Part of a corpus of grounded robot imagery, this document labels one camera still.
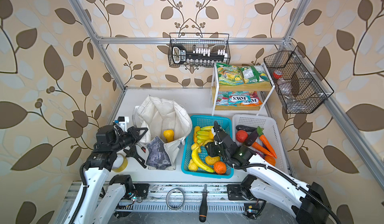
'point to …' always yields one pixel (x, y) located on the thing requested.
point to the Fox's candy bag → (238, 98)
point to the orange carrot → (260, 132)
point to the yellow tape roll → (124, 166)
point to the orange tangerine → (220, 167)
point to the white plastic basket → (271, 132)
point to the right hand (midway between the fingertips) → (209, 147)
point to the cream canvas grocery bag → (169, 125)
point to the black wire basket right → (301, 87)
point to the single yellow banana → (197, 160)
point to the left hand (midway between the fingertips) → (148, 128)
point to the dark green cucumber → (248, 129)
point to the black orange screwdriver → (202, 215)
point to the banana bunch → (203, 135)
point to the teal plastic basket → (226, 124)
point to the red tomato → (241, 136)
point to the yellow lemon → (194, 146)
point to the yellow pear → (169, 134)
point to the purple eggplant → (251, 138)
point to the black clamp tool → (139, 159)
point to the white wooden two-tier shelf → (264, 90)
